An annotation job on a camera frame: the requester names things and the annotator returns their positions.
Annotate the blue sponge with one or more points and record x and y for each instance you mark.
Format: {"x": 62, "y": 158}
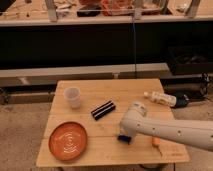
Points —
{"x": 124, "y": 138}

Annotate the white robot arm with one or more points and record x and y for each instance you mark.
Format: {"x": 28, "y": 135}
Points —
{"x": 193, "y": 133}

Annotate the black white striped block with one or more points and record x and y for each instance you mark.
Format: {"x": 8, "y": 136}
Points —
{"x": 103, "y": 110}

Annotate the translucent plastic cup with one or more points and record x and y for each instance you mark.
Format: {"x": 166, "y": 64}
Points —
{"x": 72, "y": 96}

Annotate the white plastic bottle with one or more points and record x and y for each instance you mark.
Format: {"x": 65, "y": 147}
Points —
{"x": 161, "y": 98}

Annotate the orange plate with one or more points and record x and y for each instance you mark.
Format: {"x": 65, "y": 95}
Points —
{"x": 68, "y": 141}

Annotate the orange carrot toy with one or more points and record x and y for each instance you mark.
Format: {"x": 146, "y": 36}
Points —
{"x": 156, "y": 144}

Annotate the black bin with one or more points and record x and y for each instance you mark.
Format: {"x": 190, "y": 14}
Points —
{"x": 188, "y": 60}

